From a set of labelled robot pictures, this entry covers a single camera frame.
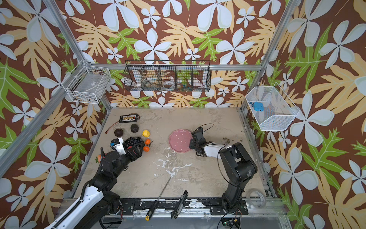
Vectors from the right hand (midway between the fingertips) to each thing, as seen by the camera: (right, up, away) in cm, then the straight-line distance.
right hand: (191, 142), depth 98 cm
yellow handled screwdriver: (-21, -30, -23) cm, 44 cm away
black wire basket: (-7, +46, 0) cm, 47 cm away
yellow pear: (-32, +6, +1) cm, 33 cm away
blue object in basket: (+40, +24, -12) cm, 48 cm away
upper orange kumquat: (-30, 0, -2) cm, 30 cm away
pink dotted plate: (-8, +1, +1) cm, 9 cm away
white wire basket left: (-62, +36, -14) cm, 73 cm away
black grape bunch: (-40, 0, -3) cm, 40 cm away
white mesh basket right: (+47, +21, -15) cm, 54 cm away
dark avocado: (-41, +10, +4) cm, 43 cm away
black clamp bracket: (-10, -32, -28) cm, 44 cm away
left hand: (-31, +2, -20) cm, 37 cm away
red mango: (-59, -9, -10) cm, 61 cm away
